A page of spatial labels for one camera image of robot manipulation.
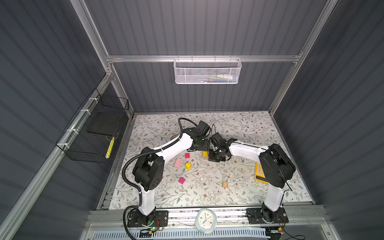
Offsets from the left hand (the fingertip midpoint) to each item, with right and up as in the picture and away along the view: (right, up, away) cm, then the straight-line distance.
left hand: (204, 146), depth 90 cm
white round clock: (0, -33, -19) cm, 38 cm away
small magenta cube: (-10, -7, +7) cm, 14 cm away
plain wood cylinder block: (+12, -21, -5) cm, 25 cm away
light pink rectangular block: (-17, -11, +3) cm, 20 cm away
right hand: (+5, -9, +4) cm, 11 cm away
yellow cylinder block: (-10, -12, 0) cm, 15 cm away
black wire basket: (-57, +8, -18) cm, 60 cm away
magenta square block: (-13, -19, -3) cm, 24 cm away
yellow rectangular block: (+1, -5, +4) cm, 6 cm away
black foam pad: (-51, +14, -15) cm, 55 cm away
